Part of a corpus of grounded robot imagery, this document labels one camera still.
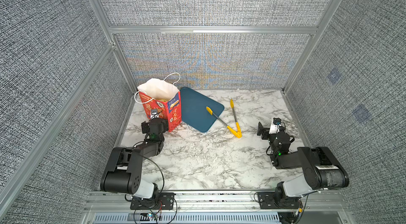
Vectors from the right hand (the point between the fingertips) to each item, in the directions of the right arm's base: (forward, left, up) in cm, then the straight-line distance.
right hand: (269, 118), depth 89 cm
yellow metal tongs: (-4, +16, -9) cm, 19 cm away
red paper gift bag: (+1, +55, +7) cm, 55 cm away
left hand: (+2, +65, -2) cm, 65 cm away
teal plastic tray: (+13, +43, -12) cm, 47 cm away
